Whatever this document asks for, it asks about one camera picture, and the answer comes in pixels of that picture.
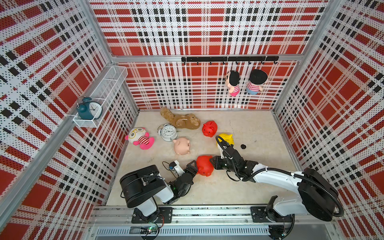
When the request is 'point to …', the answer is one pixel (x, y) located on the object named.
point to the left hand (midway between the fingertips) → (197, 163)
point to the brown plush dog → (188, 121)
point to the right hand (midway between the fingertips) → (212, 160)
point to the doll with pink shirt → (232, 80)
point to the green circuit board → (148, 230)
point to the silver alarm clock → (168, 132)
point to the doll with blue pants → (257, 78)
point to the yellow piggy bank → (228, 138)
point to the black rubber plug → (243, 146)
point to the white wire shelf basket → (105, 93)
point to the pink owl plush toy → (140, 137)
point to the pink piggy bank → (181, 146)
